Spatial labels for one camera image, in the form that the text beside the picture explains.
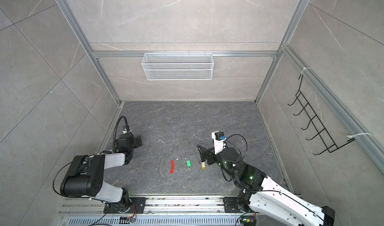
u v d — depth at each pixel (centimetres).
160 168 86
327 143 61
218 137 57
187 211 73
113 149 71
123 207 67
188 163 88
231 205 73
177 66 100
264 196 47
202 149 61
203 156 61
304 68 70
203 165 87
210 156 59
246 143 45
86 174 45
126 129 80
